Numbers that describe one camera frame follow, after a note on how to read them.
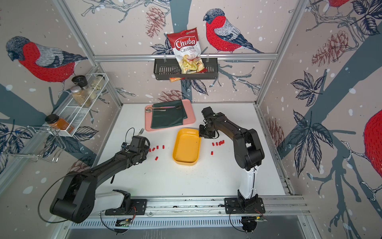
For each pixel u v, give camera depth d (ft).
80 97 2.35
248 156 1.66
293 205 2.47
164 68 3.11
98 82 2.79
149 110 3.78
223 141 3.21
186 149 3.07
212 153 3.03
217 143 3.20
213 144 3.19
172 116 3.73
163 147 3.15
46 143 2.17
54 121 1.94
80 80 2.43
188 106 3.91
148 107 3.88
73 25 2.55
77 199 1.35
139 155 2.38
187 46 2.71
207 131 2.69
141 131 3.40
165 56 3.03
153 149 3.11
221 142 3.21
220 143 3.20
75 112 2.47
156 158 2.96
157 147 3.16
